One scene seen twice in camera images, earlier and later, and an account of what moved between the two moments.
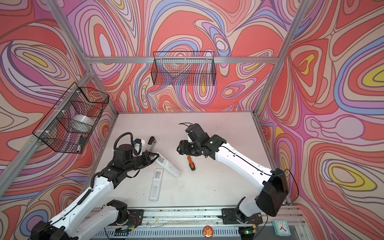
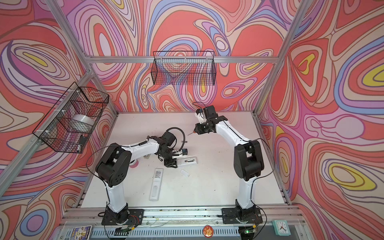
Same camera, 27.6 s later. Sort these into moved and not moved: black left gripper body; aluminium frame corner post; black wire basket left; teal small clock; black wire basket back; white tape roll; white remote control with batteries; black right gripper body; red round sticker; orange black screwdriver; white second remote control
Moved: black right gripper body; orange black screwdriver; white remote control with batteries; black left gripper body
Not moved: black wire basket left; aluminium frame corner post; black wire basket back; red round sticker; white tape roll; white second remote control; teal small clock
